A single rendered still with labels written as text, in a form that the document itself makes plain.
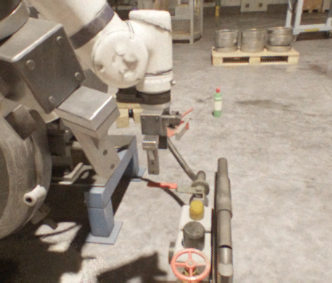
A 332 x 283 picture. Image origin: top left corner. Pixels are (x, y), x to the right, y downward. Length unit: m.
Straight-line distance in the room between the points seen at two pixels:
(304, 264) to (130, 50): 1.09
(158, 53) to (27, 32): 0.43
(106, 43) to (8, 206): 0.62
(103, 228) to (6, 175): 0.60
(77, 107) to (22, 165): 0.62
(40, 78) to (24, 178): 0.65
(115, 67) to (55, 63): 0.23
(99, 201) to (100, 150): 0.98
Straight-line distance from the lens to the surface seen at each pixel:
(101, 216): 1.31
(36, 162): 0.87
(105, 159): 0.30
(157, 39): 0.64
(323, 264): 1.37
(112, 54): 0.45
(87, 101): 0.24
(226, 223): 0.57
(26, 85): 0.23
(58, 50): 0.24
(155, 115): 0.65
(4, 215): 0.97
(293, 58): 4.70
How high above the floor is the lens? 0.94
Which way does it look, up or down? 26 degrees down
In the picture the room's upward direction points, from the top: 3 degrees counter-clockwise
